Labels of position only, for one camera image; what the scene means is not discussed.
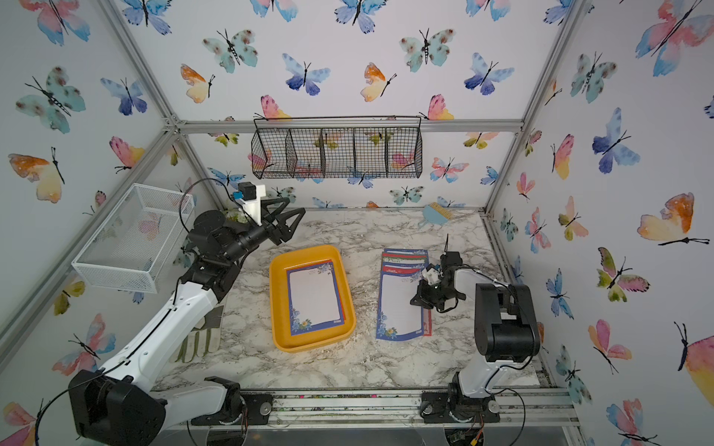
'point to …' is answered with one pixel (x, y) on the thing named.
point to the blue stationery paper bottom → (398, 319)
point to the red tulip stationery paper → (403, 255)
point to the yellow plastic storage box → (284, 339)
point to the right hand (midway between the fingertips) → (415, 299)
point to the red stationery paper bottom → (428, 321)
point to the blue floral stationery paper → (405, 251)
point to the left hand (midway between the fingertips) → (296, 203)
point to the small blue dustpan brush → (435, 214)
